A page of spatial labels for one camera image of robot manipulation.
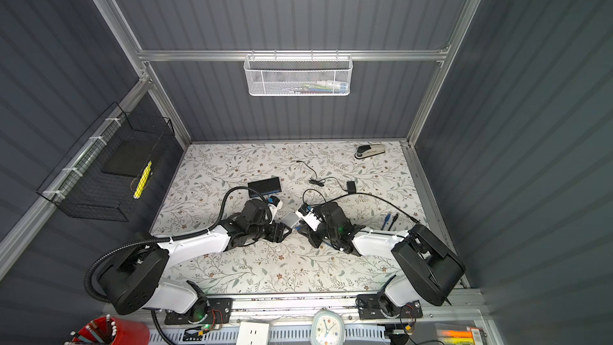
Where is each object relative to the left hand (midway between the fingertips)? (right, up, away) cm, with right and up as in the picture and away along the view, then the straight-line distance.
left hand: (286, 228), depth 87 cm
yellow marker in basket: (-41, +19, -16) cm, 48 cm away
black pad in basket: (-48, +26, -13) cm, 56 cm away
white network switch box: (+2, +3, +3) cm, 4 cm away
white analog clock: (+14, -24, -19) cm, 34 cm away
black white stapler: (+35, +30, +25) cm, 53 cm away
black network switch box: (-11, +14, +17) cm, 25 cm away
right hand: (+7, 0, -1) cm, 7 cm away
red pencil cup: (-39, -17, -29) cm, 52 cm away
